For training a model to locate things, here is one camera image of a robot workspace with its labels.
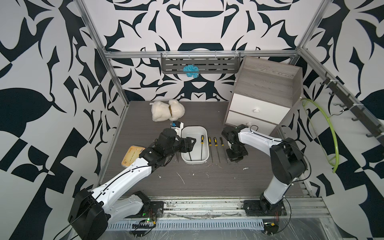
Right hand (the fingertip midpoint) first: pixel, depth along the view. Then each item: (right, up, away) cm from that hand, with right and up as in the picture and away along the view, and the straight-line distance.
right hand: (235, 158), depth 88 cm
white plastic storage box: (-23, +15, +8) cm, 28 cm away
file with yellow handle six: (-10, +6, +8) cm, 14 cm away
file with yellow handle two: (-6, +6, +8) cm, 12 cm away
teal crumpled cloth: (-26, +52, +3) cm, 58 cm away
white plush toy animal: (-45, +28, +12) cm, 55 cm away
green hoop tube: (+36, +5, -25) cm, 44 cm away
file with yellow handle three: (-19, +8, +10) cm, 23 cm away
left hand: (-26, +14, -11) cm, 31 cm away
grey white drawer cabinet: (+14, +37, -5) cm, 40 cm away
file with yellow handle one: (-27, +1, +4) cm, 27 cm away
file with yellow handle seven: (-14, +7, +8) cm, 17 cm away
